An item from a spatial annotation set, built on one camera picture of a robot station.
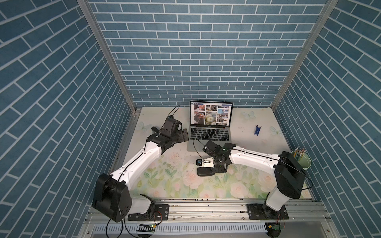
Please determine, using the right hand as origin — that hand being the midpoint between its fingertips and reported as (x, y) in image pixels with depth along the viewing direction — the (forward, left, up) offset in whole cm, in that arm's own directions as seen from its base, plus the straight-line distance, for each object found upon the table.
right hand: (215, 164), depth 86 cm
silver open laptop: (+32, +5, +2) cm, 32 cm away
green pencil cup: (+3, -48, +7) cm, 49 cm away
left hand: (+11, +19, +13) cm, 25 cm away
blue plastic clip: (+29, -30, -3) cm, 42 cm away
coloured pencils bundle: (+4, -43, +12) cm, 45 cm away
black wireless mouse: (-4, +6, -3) cm, 7 cm away
